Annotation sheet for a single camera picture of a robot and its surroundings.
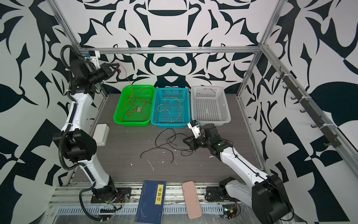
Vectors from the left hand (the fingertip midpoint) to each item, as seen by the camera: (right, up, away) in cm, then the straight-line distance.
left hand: (117, 61), depth 75 cm
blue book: (+19, -73, -6) cm, 75 cm away
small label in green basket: (+2, -25, +35) cm, 43 cm away
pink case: (+39, -71, -5) cm, 81 cm away
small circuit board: (+59, -76, -4) cm, 96 cm away
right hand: (+36, -42, +5) cm, 55 cm away
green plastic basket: (-2, -22, +37) cm, 43 cm away
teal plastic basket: (+27, -24, +37) cm, 51 cm away
